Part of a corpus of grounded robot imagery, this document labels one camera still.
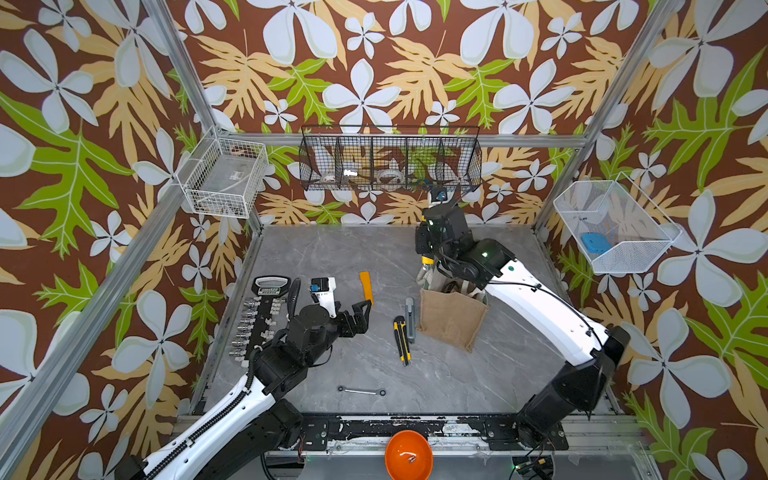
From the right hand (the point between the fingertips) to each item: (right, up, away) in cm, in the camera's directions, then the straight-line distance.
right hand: (422, 225), depth 74 cm
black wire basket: (-7, +25, +23) cm, 35 cm away
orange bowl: (-4, -56, -4) cm, 56 cm away
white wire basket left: (-57, +15, +11) cm, 60 cm away
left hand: (-16, -19, -1) cm, 25 cm away
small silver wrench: (-11, -45, +6) cm, 47 cm away
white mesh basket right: (+55, 0, +8) cm, 56 cm away
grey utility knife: (-1, -26, +21) cm, 34 cm away
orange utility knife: (-16, -16, +30) cm, 38 cm away
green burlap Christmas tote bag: (+10, -23, +7) cm, 26 cm away
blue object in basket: (+49, -4, +7) cm, 50 cm away
